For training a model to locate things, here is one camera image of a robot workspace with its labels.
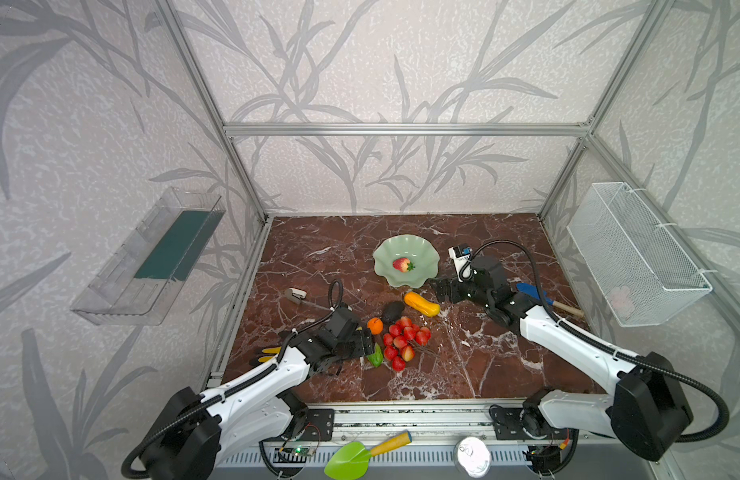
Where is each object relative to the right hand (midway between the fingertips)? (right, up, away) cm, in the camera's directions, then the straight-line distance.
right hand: (444, 267), depth 84 cm
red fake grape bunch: (-12, -20, -2) cm, 24 cm away
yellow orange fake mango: (-5, -13, +7) cm, 16 cm away
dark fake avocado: (-15, -14, +7) cm, 22 cm away
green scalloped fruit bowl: (-6, +4, +22) cm, 23 cm away
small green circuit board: (-37, -43, -14) cm, 58 cm away
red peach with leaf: (-11, -1, +17) cm, 21 cm away
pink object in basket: (+42, -8, -11) cm, 44 cm away
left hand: (-21, -19, -1) cm, 29 cm away
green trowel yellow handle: (-25, -44, -15) cm, 53 cm away
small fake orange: (-20, -18, +4) cm, 27 cm away
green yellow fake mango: (-19, -25, -2) cm, 32 cm away
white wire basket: (+37, -1, -23) cm, 44 cm away
